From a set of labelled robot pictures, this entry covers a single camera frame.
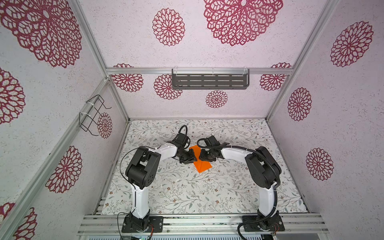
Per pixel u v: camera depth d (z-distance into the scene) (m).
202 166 0.95
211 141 0.80
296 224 0.75
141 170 0.52
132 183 0.55
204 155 0.88
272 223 0.64
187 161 0.87
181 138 0.81
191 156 0.86
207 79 0.93
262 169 0.52
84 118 0.73
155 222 0.75
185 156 0.84
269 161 0.55
